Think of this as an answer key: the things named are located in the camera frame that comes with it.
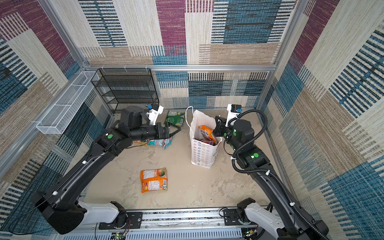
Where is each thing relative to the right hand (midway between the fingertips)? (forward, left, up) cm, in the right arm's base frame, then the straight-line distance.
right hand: (215, 119), depth 68 cm
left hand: (-5, +18, +1) cm, 18 cm away
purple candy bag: (+2, 0, -22) cm, 22 cm away
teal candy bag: (+9, +29, -32) cm, 44 cm away
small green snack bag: (+30, +23, -32) cm, 49 cm away
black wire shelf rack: (+45, +60, -14) cm, 76 cm away
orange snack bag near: (-15, +33, -31) cm, 48 cm away
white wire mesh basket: (+5, +74, -1) cm, 74 cm away
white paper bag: (-7, +6, -18) cm, 21 cm away
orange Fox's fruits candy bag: (+7, +2, -19) cm, 21 cm away
